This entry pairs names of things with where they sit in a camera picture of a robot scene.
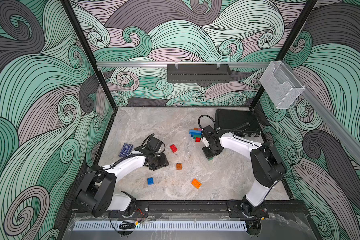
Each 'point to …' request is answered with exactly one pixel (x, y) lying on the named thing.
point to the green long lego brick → (195, 136)
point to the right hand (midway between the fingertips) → (207, 155)
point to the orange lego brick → (196, 183)
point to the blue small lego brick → (150, 181)
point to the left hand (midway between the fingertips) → (166, 163)
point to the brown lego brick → (179, 166)
